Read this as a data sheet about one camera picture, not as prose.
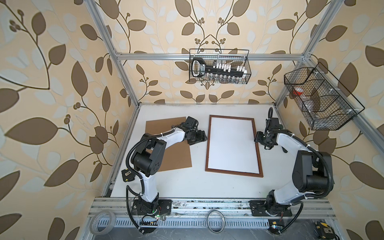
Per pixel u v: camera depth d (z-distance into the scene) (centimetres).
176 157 93
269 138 70
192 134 75
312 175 46
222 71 83
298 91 81
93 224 68
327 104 72
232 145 97
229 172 87
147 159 51
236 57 91
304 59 91
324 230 66
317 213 74
